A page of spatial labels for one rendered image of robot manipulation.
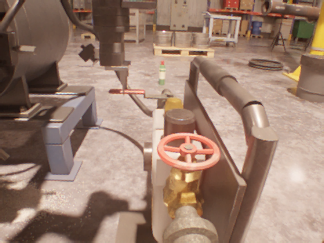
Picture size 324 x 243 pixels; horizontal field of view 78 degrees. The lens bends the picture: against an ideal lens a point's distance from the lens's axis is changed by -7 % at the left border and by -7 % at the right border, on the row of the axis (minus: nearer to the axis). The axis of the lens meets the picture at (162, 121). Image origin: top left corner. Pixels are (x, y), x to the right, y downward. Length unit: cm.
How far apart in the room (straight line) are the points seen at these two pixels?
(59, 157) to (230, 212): 83
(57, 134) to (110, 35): 57
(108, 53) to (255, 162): 34
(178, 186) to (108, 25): 32
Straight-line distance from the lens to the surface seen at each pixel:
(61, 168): 102
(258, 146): 20
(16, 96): 105
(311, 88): 248
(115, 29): 45
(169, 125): 31
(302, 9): 769
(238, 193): 23
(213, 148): 25
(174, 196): 27
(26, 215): 93
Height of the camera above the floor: 64
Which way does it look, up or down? 26 degrees down
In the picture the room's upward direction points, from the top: 3 degrees clockwise
